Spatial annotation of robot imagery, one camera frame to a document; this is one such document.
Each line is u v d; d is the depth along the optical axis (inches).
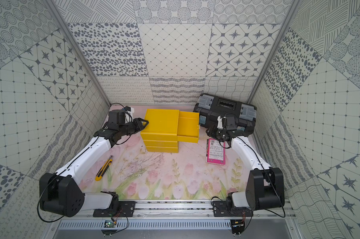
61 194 15.7
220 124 31.2
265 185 16.4
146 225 27.6
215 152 37.1
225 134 24.7
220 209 28.8
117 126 24.7
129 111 29.8
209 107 37.8
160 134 30.9
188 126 35.6
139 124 29.6
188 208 30.0
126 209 28.9
